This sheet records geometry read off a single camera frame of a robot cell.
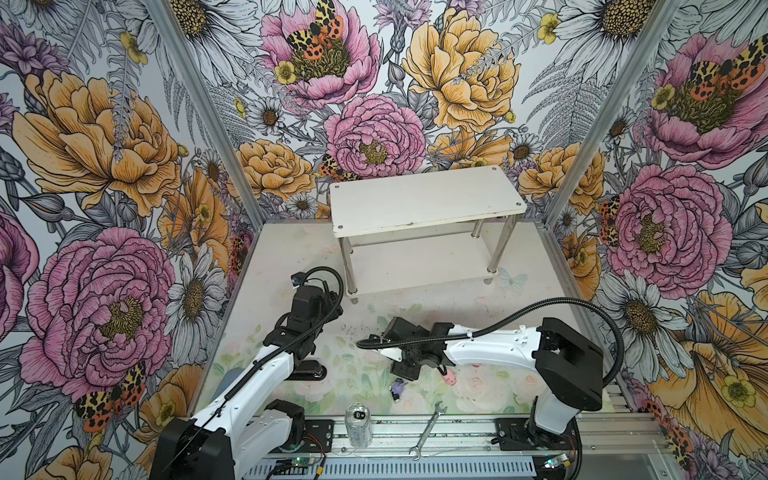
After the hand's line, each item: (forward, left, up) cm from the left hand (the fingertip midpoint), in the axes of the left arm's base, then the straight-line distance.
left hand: (327, 307), depth 86 cm
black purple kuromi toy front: (-20, -19, -8) cm, 29 cm away
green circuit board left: (-35, +3, -10) cm, 36 cm away
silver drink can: (-30, -11, +4) cm, 32 cm away
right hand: (-14, -22, -8) cm, 27 cm away
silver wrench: (-29, -27, -10) cm, 41 cm away
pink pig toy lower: (-17, -34, -8) cm, 39 cm away
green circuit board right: (-36, -56, -10) cm, 67 cm away
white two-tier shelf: (+8, -26, +23) cm, 35 cm away
